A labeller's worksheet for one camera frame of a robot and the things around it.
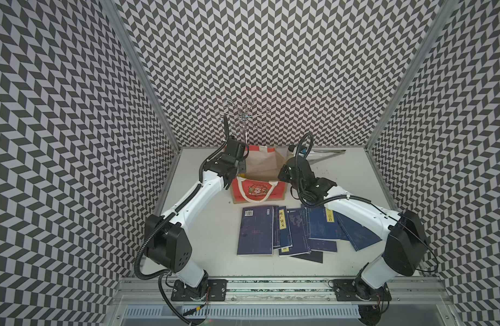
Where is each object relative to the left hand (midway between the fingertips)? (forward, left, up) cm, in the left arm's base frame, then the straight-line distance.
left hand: (234, 162), depth 84 cm
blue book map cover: (-18, -27, -18) cm, 38 cm away
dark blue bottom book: (-31, -33, -21) cm, 50 cm away
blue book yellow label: (-26, -21, -17) cm, 37 cm away
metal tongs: (+27, -50, -21) cm, 61 cm away
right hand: (-3, -21, -1) cm, 21 cm away
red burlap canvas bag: (-6, -11, -5) cm, 14 cm away
